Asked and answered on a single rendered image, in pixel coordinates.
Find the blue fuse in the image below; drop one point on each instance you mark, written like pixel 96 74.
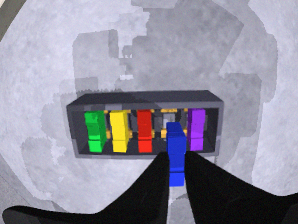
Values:
pixel 176 148

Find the red fuse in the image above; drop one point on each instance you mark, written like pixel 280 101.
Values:
pixel 145 130

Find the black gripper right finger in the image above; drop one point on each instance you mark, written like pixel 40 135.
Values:
pixel 217 197

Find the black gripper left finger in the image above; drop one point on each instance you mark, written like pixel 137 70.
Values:
pixel 145 202

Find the purple fuse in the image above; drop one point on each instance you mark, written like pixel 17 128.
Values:
pixel 196 120

